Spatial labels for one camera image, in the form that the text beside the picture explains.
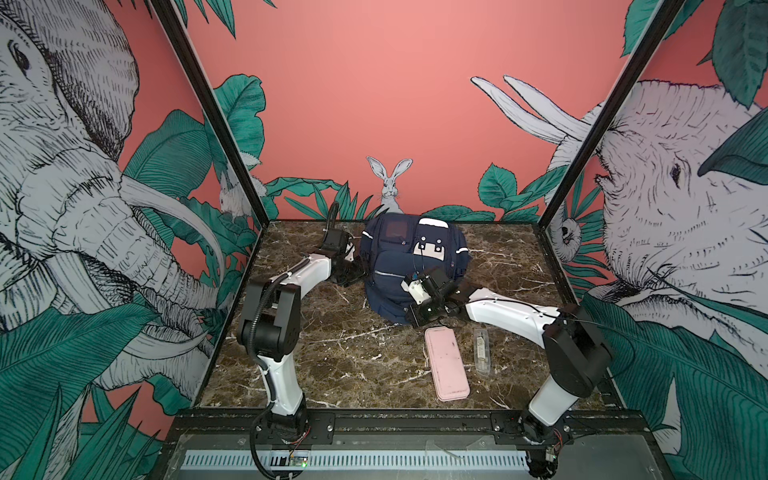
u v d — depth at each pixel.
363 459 0.70
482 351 0.86
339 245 0.79
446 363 0.84
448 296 0.67
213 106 0.86
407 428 0.76
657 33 0.73
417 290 0.81
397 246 1.06
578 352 0.46
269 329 0.50
